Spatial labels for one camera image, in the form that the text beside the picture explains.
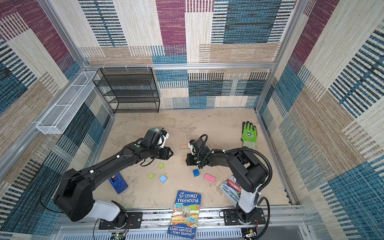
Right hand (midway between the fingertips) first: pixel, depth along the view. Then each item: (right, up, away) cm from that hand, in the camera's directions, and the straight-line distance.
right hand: (187, 162), depth 93 cm
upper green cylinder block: (-16, -1, -2) cm, 16 cm away
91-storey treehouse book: (0, -20, -20) cm, 28 cm away
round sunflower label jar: (-21, +20, +7) cm, 30 cm away
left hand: (-9, +8, -8) cm, 15 cm away
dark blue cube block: (+5, -5, -3) cm, 8 cm away
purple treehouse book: (+24, -10, -11) cm, 29 cm away
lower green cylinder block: (-21, -6, -5) cm, 22 cm away
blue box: (-36, -7, -13) cm, 39 cm away
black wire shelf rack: (-43, +48, +17) cm, 67 cm away
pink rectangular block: (+13, -7, -7) cm, 16 cm away
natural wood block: (-2, +9, +6) cm, 11 cm away
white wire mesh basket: (-59, +25, -22) cm, 68 cm away
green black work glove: (+42, +16, +11) cm, 46 cm away
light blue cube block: (-13, -7, -8) cm, 17 cm away
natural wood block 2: (-2, +2, +2) cm, 4 cm away
